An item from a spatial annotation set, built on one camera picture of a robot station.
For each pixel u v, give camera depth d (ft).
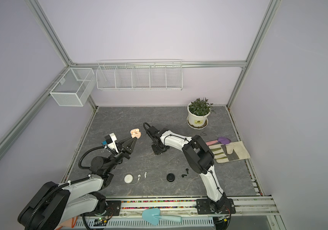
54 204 1.38
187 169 2.85
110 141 2.09
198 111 3.09
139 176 2.76
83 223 2.31
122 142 2.27
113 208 2.42
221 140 3.22
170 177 2.71
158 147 2.73
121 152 2.14
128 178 2.71
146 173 2.78
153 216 2.33
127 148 2.23
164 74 3.41
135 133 2.32
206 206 2.43
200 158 1.74
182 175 2.77
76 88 3.25
